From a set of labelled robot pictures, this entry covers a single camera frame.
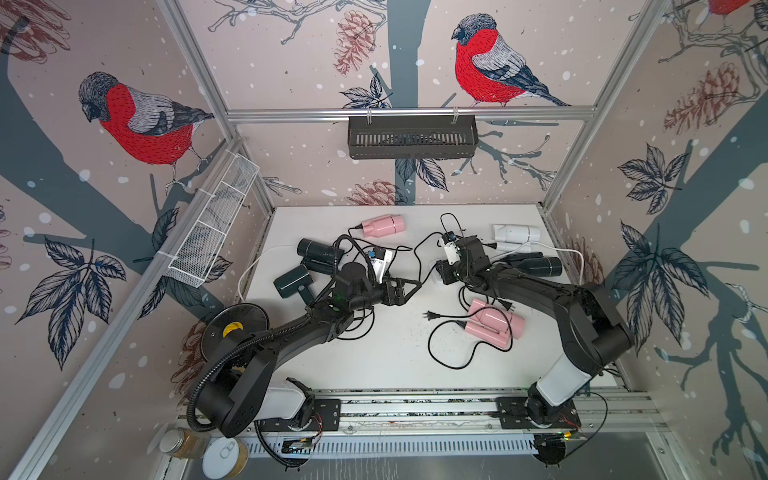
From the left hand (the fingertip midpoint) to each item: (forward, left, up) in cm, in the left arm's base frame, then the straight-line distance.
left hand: (417, 281), depth 78 cm
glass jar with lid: (-35, +51, -10) cm, 63 cm away
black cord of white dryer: (+35, -20, -20) cm, 45 cm away
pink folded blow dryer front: (-6, -23, -15) cm, 28 cm away
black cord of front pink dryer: (-2, -6, -18) cm, 19 cm away
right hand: (+14, -9, -11) cm, 20 cm away
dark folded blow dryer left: (+20, +33, -18) cm, 43 cm away
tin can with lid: (-37, +43, -13) cm, 59 cm away
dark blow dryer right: (+16, -43, -17) cm, 49 cm away
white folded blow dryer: (+26, -37, -13) cm, 47 cm away
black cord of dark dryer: (-7, +13, +5) cm, 15 cm away
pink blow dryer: (+32, +10, -14) cm, 36 cm away
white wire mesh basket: (+11, +63, 0) cm, 64 cm away
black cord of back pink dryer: (+19, +3, -10) cm, 22 cm away
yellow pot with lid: (-11, +48, -5) cm, 50 cm away
